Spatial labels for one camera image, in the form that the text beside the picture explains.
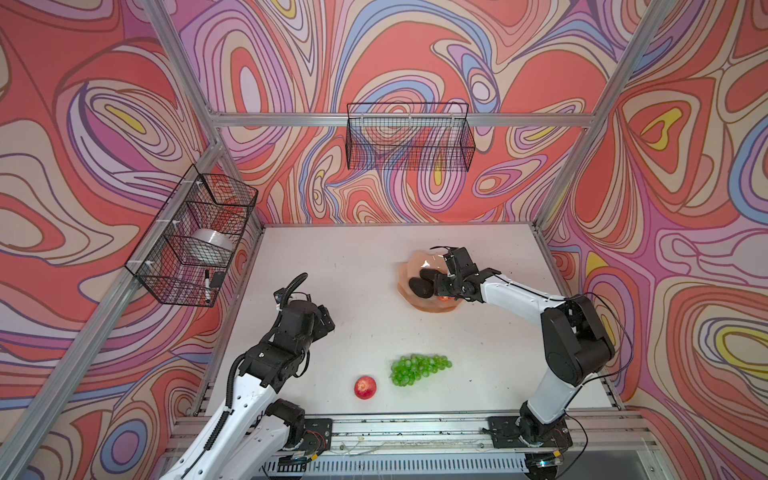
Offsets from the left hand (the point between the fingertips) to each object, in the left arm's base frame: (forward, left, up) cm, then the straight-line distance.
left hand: (320, 314), depth 78 cm
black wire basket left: (+9, +30, +17) cm, 36 cm away
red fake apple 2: (-15, -12, -11) cm, 22 cm away
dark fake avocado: (+22, -33, -13) cm, 42 cm away
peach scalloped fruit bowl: (+24, -26, -11) cm, 37 cm away
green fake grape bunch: (-11, -24, -10) cm, 28 cm away
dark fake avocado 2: (+16, -29, -11) cm, 35 cm away
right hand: (+14, -37, -10) cm, 41 cm away
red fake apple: (+12, -36, -12) cm, 40 cm away
